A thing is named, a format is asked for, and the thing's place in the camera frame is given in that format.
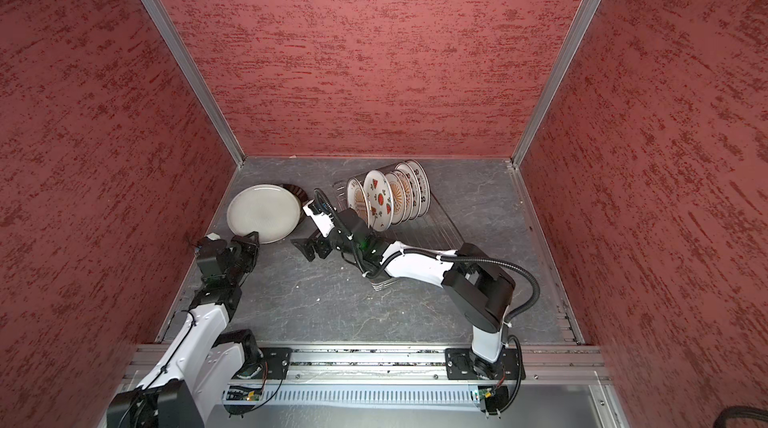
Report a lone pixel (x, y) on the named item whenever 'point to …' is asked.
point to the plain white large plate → (272, 211)
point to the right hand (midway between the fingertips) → (303, 235)
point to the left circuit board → (244, 393)
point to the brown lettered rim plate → (356, 198)
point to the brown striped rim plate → (299, 193)
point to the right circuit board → (495, 399)
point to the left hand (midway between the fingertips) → (262, 235)
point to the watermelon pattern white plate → (378, 200)
